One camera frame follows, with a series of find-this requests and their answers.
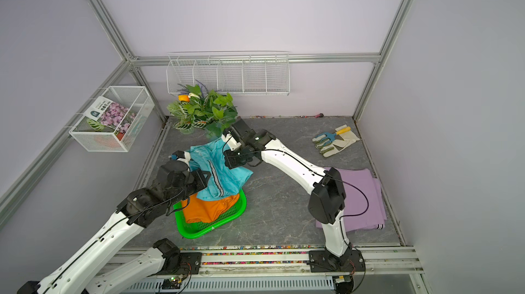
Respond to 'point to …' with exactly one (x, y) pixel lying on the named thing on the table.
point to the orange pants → (197, 210)
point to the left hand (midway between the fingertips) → (211, 176)
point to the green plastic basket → (191, 230)
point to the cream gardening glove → (344, 139)
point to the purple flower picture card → (112, 114)
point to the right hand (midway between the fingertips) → (226, 161)
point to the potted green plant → (196, 108)
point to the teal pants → (223, 181)
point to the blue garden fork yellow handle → (326, 138)
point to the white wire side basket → (95, 137)
